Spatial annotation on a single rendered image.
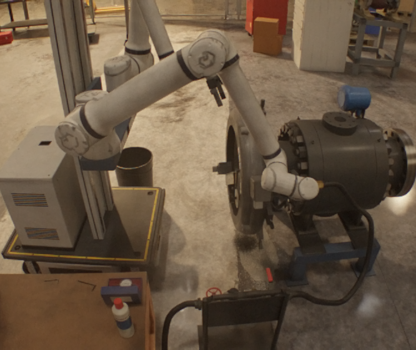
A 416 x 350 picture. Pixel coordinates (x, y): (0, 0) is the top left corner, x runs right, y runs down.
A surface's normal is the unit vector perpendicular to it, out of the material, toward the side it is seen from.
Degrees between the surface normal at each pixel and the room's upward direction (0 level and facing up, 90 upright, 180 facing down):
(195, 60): 88
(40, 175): 0
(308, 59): 90
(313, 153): 42
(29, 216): 90
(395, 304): 0
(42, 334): 0
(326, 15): 90
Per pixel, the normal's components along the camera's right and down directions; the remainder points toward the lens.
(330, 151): 0.06, -0.25
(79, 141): -0.15, 0.58
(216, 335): 0.00, -0.82
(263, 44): -0.43, 0.52
